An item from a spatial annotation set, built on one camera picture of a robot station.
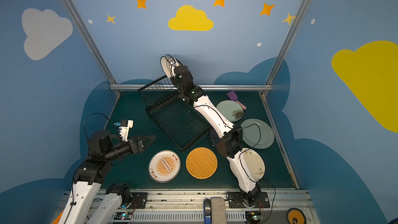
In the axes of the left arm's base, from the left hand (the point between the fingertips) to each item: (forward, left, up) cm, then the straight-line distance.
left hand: (151, 138), depth 68 cm
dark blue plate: (+15, -31, -24) cm, 42 cm away
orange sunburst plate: (-4, -2, -25) cm, 26 cm away
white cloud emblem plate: (+43, -3, +2) cm, 43 cm away
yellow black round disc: (-26, -68, -26) cm, 77 cm away
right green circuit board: (-26, -48, -26) cm, 60 cm away
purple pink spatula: (+50, -47, -24) cm, 73 cm away
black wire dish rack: (+27, -8, -23) cm, 36 cm away
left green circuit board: (-27, +14, -26) cm, 39 cm away
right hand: (+35, -12, +14) cm, 39 cm away
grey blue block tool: (-24, -29, -21) cm, 43 cm away
